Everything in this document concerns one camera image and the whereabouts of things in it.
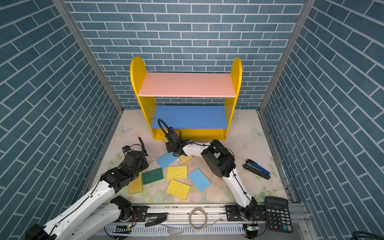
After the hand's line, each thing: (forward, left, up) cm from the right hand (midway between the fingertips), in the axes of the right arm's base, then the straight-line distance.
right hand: (168, 142), depth 99 cm
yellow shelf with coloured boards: (+38, -18, 0) cm, 42 cm away
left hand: (-17, +7, +8) cm, 21 cm away
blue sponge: (-13, -1, -1) cm, 13 cm away
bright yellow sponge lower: (-29, -11, -1) cm, 31 cm away
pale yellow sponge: (-11, -13, -2) cm, 17 cm away
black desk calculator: (-37, -63, -1) cm, 73 cm away
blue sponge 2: (-23, -23, -2) cm, 33 cm away
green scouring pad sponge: (-23, +4, -1) cm, 24 cm away
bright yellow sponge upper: (-19, -9, -1) cm, 21 cm away
